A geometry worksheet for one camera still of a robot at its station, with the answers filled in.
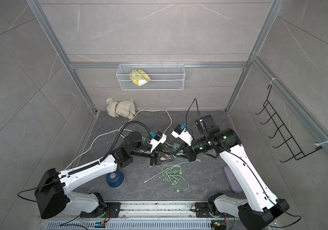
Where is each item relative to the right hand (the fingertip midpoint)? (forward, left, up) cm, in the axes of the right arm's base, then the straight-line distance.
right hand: (178, 153), depth 63 cm
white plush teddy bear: (+50, +38, -20) cm, 66 cm away
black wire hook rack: (+3, -50, +2) cm, 50 cm away
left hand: (-1, +2, 0) cm, 2 cm away
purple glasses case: (-7, -33, -27) cm, 43 cm away
